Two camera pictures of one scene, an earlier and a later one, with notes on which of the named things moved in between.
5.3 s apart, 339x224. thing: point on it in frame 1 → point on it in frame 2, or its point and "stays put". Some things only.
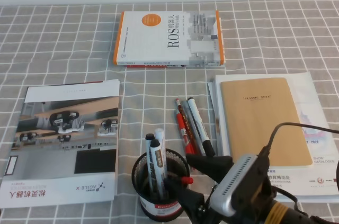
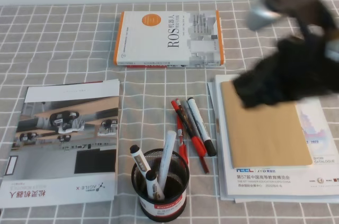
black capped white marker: (149, 137) → (140, 159)
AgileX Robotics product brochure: (65, 148) stays put
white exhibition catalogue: (319, 178) stays put
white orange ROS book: (169, 38) stays put
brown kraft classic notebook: (253, 108) stays put
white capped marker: (159, 135) → (166, 163)
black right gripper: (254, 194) → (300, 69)
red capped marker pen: (187, 180) → (196, 140)
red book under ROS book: (156, 66) stays put
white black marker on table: (207, 146) stays put
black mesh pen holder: (177, 167) stays put
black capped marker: (159, 168) → (155, 191)
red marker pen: (189, 149) → (183, 148)
